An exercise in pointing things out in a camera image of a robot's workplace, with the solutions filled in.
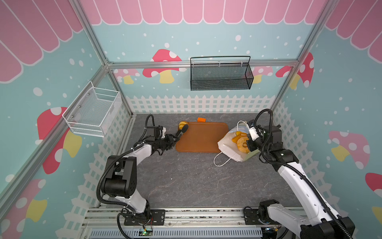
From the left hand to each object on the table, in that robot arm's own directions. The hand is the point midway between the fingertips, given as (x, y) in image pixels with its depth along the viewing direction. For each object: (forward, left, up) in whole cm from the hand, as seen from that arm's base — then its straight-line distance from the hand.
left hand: (177, 142), depth 92 cm
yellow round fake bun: (+19, -1, -5) cm, 20 cm away
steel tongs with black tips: (+11, -3, -1) cm, 12 cm away
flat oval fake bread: (+12, -41, -6) cm, 43 cm away
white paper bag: (+1, -31, -3) cm, 31 cm away
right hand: (-3, -39, +15) cm, 42 cm away
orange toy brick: (+28, -14, -9) cm, 32 cm away
